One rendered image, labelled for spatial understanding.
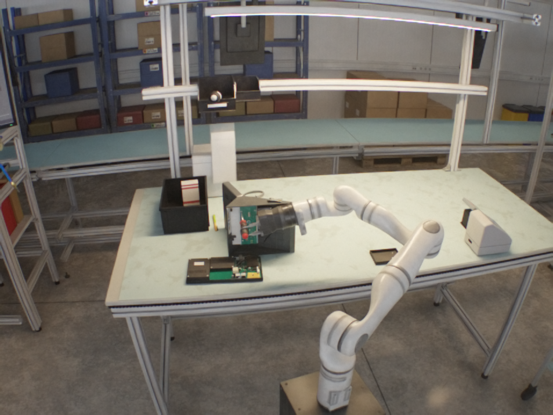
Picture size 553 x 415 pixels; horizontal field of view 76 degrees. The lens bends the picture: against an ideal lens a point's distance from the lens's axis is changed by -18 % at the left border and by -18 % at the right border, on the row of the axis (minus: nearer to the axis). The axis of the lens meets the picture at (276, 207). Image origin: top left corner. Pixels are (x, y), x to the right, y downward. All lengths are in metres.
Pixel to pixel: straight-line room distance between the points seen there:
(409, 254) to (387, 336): 1.58
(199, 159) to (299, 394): 1.14
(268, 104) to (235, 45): 2.09
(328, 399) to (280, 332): 1.51
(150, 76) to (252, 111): 1.31
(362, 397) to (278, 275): 0.52
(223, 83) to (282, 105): 3.28
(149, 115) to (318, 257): 3.83
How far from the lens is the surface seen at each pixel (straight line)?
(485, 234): 1.68
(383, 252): 1.62
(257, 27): 3.14
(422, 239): 1.22
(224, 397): 2.34
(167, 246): 1.66
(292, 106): 5.18
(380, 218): 1.31
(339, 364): 1.10
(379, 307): 1.07
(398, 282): 1.12
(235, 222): 1.51
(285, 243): 1.57
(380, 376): 2.47
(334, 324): 1.03
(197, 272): 1.45
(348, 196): 1.34
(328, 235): 1.69
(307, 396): 1.28
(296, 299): 1.47
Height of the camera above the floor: 1.88
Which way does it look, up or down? 28 degrees down
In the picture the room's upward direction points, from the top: straight up
